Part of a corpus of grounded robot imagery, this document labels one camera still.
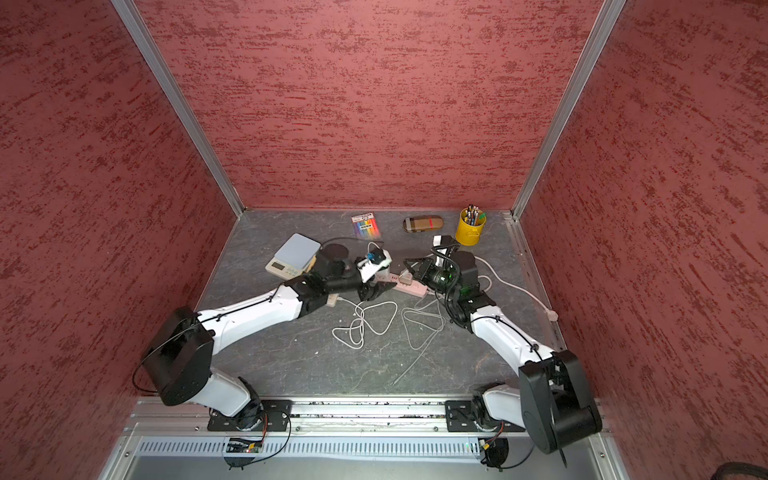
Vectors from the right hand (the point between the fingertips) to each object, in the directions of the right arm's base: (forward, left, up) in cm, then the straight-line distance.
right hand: (401, 267), depth 81 cm
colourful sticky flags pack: (+31, +12, -18) cm, 38 cm away
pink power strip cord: (-5, -49, -23) cm, 55 cm away
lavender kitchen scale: (+16, +37, -16) cm, 43 cm away
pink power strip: (+3, -5, -17) cm, 18 cm away
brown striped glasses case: (+32, -10, -17) cm, 38 cm away
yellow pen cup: (+22, -25, -7) cm, 34 cm away
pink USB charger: (+6, -2, -15) cm, 17 cm away
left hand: (-3, +3, -1) cm, 5 cm away
